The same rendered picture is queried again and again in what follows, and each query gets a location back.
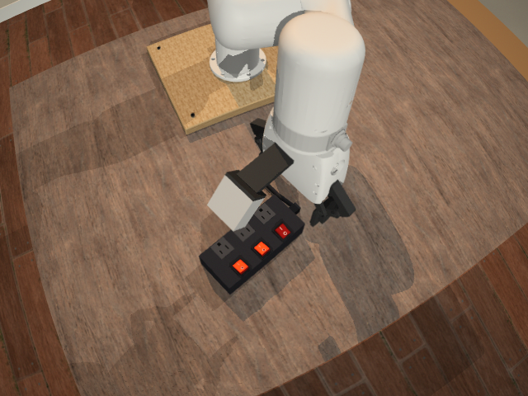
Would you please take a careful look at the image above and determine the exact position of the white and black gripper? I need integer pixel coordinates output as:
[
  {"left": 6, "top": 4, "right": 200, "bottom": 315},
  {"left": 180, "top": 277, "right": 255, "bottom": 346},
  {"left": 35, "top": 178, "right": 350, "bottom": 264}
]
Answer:
[{"left": 250, "top": 107, "right": 356, "bottom": 227}]

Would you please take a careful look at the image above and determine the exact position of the black power strip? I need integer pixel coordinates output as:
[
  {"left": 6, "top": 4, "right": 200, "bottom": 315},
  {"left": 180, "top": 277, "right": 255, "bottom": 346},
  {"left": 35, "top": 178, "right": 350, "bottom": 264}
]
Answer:
[{"left": 199, "top": 184, "right": 305, "bottom": 295}]

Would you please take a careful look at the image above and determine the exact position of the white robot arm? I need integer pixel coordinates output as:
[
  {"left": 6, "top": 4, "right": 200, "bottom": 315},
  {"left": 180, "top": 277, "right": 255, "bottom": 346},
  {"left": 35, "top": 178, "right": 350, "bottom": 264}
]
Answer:
[{"left": 207, "top": 0, "right": 365, "bottom": 231}]

